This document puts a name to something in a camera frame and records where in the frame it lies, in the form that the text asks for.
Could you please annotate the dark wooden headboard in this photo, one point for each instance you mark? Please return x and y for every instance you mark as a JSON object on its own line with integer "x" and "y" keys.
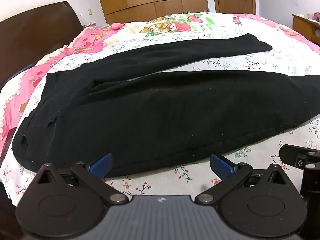
{"x": 32, "y": 32}

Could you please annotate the wooden side desk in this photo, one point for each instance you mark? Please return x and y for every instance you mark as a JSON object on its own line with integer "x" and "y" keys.
{"x": 303, "y": 28}

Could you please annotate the black pants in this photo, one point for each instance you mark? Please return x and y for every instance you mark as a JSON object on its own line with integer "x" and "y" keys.
{"x": 160, "y": 110}

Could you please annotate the floral printed bed sheet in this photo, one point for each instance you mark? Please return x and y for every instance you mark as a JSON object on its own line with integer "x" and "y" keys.
{"x": 200, "y": 27}

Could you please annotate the small pink pillow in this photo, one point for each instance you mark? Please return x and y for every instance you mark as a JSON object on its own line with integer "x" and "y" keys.
{"x": 117, "y": 25}

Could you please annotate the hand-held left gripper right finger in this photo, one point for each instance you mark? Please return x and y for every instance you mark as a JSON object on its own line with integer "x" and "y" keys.
{"x": 221, "y": 166}

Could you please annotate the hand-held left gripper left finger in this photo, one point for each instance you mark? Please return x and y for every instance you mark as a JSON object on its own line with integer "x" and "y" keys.
{"x": 101, "y": 165}

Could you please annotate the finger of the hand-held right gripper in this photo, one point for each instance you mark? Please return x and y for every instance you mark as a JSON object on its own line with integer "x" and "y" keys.
{"x": 291, "y": 153}

